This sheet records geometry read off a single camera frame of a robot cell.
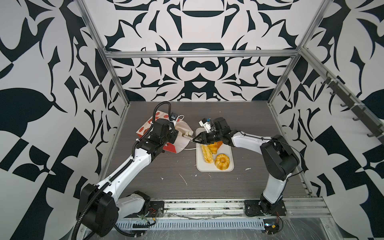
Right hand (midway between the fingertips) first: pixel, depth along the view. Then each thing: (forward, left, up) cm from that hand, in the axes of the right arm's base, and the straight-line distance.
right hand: (195, 139), depth 86 cm
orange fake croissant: (0, -14, -6) cm, 15 cm away
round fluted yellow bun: (-9, -15, -9) cm, 20 cm away
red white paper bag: (+7, +6, -3) cm, 10 cm away
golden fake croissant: (-2, -11, -6) cm, 12 cm away
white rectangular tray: (-11, -4, -11) cm, 16 cm away
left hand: (+4, +12, +10) cm, 16 cm away
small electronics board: (-40, -35, -13) cm, 54 cm away
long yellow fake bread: (-6, -7, -9) cm, 13 cm away
